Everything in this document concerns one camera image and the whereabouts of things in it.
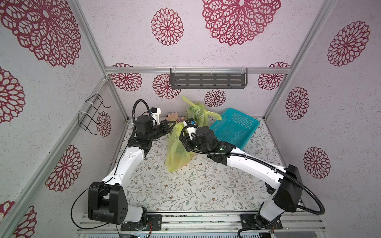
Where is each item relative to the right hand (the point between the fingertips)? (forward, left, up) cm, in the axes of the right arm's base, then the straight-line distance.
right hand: (181, 134), depth 74 cm
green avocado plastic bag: (+24, -8, -7) cm, 27 cm away
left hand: (+7, +3, +1) cm, 8 cm away
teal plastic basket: (+30, -38, -30) cm, 57 cm away
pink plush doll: (+33, +9, -19) cm, 39 cm away
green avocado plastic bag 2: (-5, +3, -11) cm, 13 cm away
